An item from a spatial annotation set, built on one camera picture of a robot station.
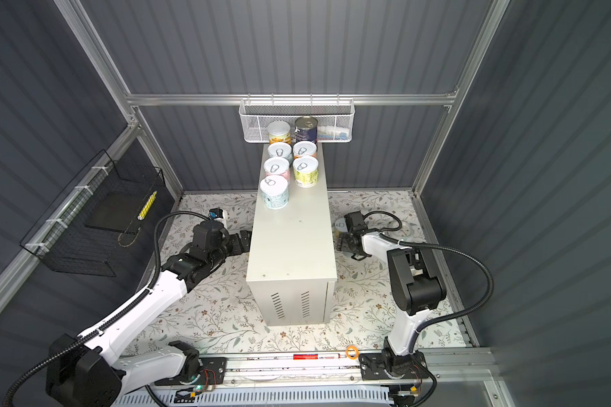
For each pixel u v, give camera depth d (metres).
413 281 0.50
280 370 0.75
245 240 0.73
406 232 1.02
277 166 0.72
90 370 0.38
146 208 0.78
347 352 0.77
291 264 0.59
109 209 0.74
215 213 0.71
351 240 0.73
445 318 0.51
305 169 0.71
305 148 0.77
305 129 0.77
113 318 0.44
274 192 0.67
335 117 0.83
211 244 0.60
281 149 0.77
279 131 0.80
